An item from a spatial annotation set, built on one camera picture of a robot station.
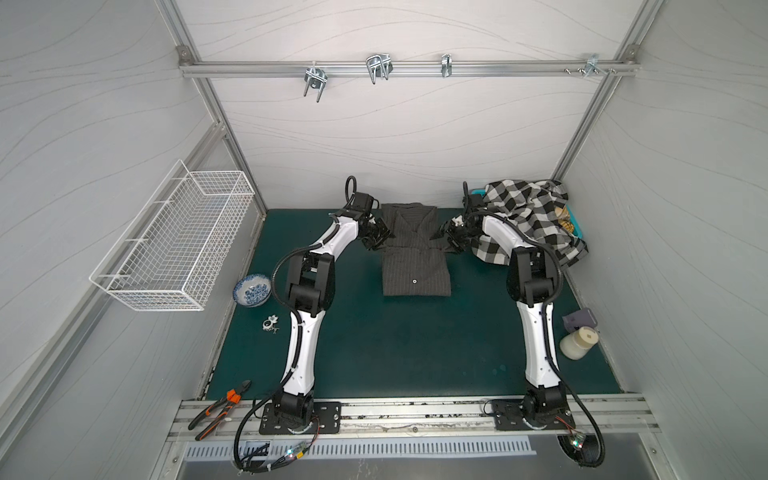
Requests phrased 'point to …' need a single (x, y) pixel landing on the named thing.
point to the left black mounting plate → (326, 419)
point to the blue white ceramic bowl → (252, 290)
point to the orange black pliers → (228, 402)
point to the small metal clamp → (268, 324)
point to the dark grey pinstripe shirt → (413, 264)
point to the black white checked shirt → (536, 211)
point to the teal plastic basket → (576, 228)
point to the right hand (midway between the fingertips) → (440, 235)
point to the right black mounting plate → (509, 415)
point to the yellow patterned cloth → (563, 217)
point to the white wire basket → (167, 258)
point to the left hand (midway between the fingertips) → (398, 233)
